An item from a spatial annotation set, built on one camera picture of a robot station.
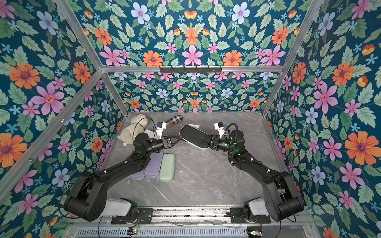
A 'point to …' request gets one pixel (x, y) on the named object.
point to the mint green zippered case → (167, 170)
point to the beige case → (193, 136)
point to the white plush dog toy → (138, 122)
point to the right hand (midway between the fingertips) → (205, 138)
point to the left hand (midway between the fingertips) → (181, 138)
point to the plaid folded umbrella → (173, 120)
